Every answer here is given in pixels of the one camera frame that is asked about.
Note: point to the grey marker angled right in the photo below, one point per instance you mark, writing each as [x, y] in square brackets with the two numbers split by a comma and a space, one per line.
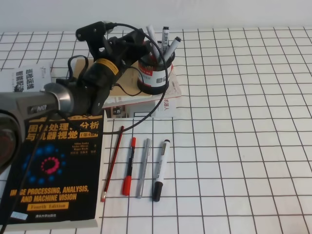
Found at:
[175, 43]

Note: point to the black image processing textbook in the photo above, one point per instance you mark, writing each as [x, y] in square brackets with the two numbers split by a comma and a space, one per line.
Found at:
[55, 183]

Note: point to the grey pen in holder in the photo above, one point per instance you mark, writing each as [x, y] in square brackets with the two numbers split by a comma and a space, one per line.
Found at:
[153, 40]

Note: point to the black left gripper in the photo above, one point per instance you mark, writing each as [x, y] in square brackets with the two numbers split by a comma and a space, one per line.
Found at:
[116, 53]

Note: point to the brown kraft notebook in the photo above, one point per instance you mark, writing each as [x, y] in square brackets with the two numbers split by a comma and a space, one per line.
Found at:
[128, 81]

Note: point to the red black marker pen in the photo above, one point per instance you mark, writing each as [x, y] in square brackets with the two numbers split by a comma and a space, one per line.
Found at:
[127, 180]

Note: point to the black mesh pen holder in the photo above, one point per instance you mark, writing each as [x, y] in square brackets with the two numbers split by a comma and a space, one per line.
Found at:
[154, 78]

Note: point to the grey marker black cap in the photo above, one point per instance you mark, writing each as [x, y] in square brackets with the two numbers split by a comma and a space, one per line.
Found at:
[165, 39]

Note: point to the white paper box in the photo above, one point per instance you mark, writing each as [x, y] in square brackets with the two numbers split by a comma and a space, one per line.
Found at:
[166, 109]

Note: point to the white brochure with robot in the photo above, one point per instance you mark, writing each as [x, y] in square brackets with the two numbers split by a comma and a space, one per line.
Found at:
[30, 78]

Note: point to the white whiteboard marker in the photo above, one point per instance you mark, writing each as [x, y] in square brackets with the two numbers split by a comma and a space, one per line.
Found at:
[158, 185]

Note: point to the red black pencil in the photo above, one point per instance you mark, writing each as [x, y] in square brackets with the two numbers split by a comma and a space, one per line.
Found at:
[111, 167]

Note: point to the silver grey gel pen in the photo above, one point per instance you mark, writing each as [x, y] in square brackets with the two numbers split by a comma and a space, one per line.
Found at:
[146, 153]

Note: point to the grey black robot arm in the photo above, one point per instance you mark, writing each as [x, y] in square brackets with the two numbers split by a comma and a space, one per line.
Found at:
[84, 95]

